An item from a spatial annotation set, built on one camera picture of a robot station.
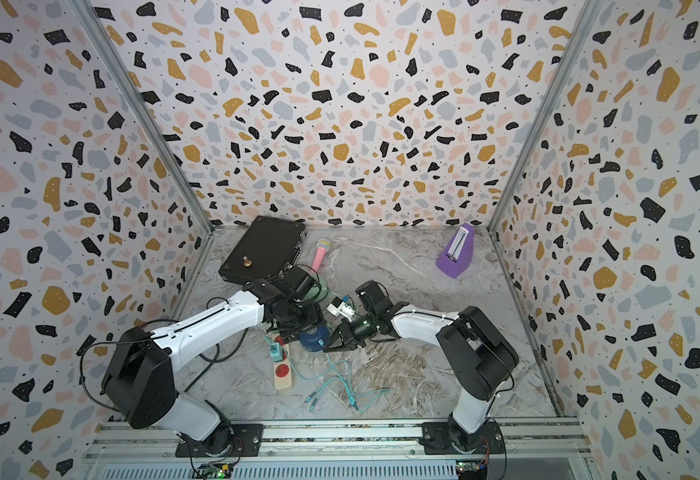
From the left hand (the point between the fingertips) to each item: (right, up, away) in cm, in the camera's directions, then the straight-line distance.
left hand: (323, 327), depth 83 cm
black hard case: (-24, +23, +26) cm, 42 cm away
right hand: (+2, -5, -5) cm, 8 cm away
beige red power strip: (-12, -12, 0) cm, 17 cm away
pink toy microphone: (-5, +24, +29) cm, 38 cm away
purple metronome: (+43, +21, +18) cm, 51 cm away
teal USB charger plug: (-13, -6, -2) cm, 14 cm away
